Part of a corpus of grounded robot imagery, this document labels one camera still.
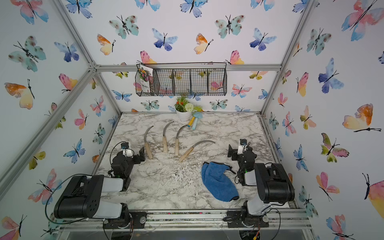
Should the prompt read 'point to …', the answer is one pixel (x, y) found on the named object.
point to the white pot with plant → (184, 110)
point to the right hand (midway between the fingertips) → (239, 143)
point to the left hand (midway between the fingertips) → (137, 147)
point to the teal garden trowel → (197, 115)
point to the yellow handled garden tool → (191, 121)
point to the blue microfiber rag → (217, 182)
